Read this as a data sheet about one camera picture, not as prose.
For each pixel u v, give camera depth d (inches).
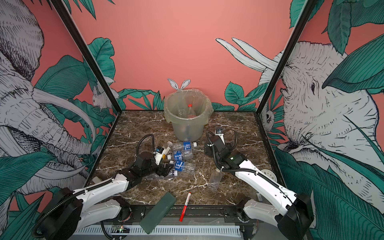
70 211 16.0
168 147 37.6
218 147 22.3
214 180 33.9
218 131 26.5
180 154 35.5
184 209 29.4
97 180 32.2
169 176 31.2
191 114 39.7
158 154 29.6
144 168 26.0
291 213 15.0
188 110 40.8
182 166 33.6
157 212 29.2
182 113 40.5
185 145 36.8
